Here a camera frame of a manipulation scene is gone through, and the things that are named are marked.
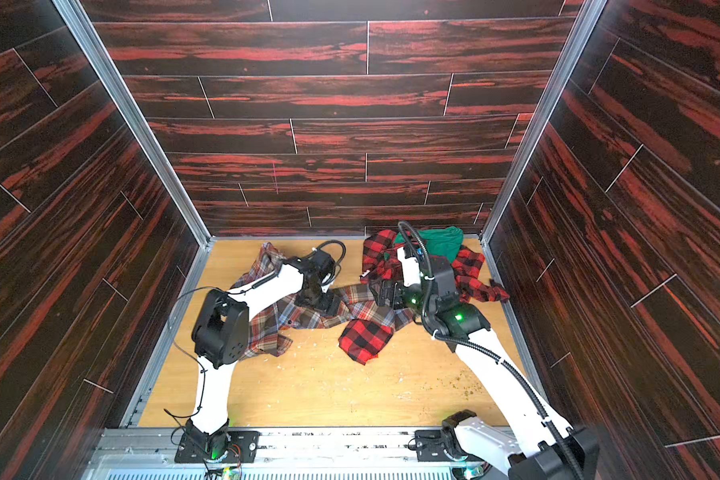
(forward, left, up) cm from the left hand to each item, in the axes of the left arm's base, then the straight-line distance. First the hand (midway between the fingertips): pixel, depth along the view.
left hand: (326, 309), depth 96 cm
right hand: (-5, -19, +23) cm, 30 cm away
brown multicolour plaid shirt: (-6, +16, +3) cm, 18 cm away
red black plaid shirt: (-10, -13, -2) cm, 16 cm away
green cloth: (+30, -43, +2) cm, 53 cm away
